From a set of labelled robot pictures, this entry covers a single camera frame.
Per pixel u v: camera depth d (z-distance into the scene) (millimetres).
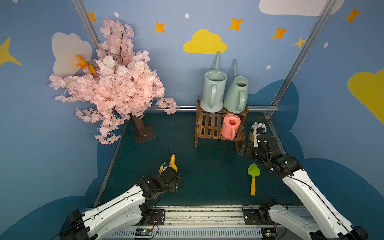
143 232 718
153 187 562
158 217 749
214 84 719
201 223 735
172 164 815
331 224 387
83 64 691
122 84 666
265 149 549
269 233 720
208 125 957
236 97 782
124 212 482
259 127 960
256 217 741
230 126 801
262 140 564
